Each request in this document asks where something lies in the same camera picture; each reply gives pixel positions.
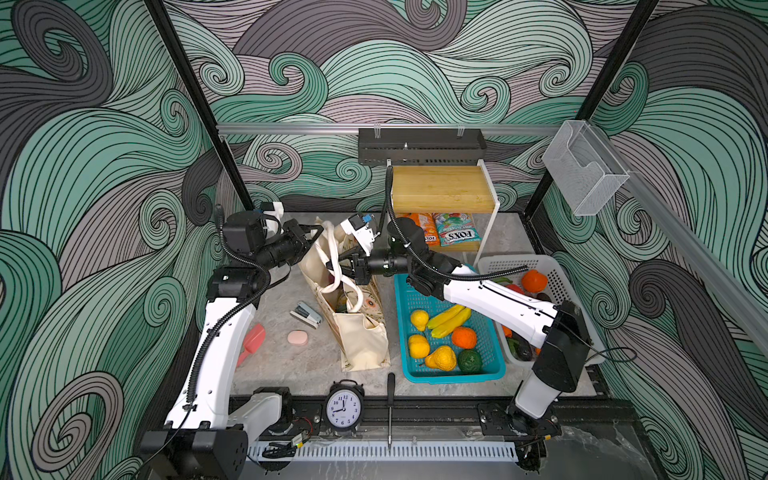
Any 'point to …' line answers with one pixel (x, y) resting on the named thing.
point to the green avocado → (469, 361)
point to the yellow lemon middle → (420, 319)
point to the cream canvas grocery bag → (353, 312)
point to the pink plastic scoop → (253, 340)
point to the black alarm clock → (344, 405)
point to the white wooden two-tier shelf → (446, 189)
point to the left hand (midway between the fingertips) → (324, 226)
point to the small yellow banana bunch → (445, 323)
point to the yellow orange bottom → (419, 346)
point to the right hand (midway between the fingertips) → (329, 266)
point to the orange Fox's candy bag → (427, 222)
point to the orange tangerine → (464, 337)
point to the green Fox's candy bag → (456, 228)
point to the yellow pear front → (442, 357)
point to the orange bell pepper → (534, 281)
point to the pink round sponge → (297, 337)
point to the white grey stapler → (307, 315)
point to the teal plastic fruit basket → (488, 341)
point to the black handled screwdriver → (391, 391)
